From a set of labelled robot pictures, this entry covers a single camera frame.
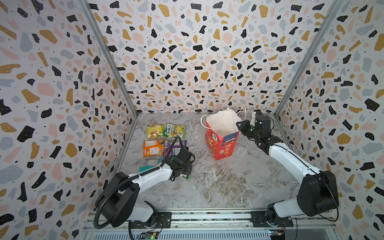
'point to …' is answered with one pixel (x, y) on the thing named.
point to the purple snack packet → (168, 143)
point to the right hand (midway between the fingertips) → (236, 122)
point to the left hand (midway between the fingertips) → (189, 166)
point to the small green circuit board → (148, 235)
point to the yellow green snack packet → (154, 131)
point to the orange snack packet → (153, 147)
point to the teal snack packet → (148, 163)
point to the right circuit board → (277, 234)
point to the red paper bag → (223, 128)
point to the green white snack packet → (186, 176)
